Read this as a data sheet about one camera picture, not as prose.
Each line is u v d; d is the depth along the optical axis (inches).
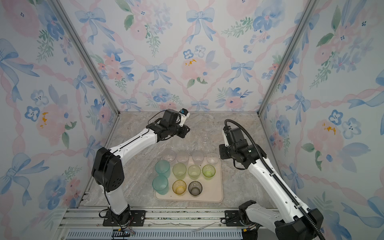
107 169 19.7
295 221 14.7
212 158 36.4
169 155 36.4
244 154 19.4
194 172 35.0
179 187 32.8
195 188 32.5
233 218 28.7
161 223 28.8
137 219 28.7
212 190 32.2
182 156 36.4
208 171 34.7
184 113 30.1
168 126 26.4
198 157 36.4
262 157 18.6
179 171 34.6
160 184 32.5
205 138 41.2
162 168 33.8
